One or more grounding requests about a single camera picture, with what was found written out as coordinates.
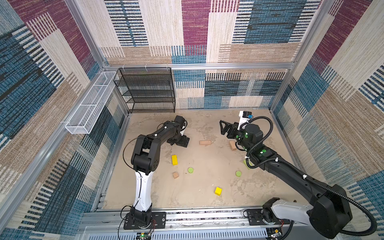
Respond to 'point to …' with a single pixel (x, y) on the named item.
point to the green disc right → (238, 173)
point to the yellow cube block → (218, 191)
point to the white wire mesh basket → (85, 115)
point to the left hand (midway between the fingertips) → (180, 141)
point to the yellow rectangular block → (174, 160)
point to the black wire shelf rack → (146, 89)
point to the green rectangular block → (250, 163)
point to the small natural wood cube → (176, 175)
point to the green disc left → (190, 170)
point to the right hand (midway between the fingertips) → (226, 124)
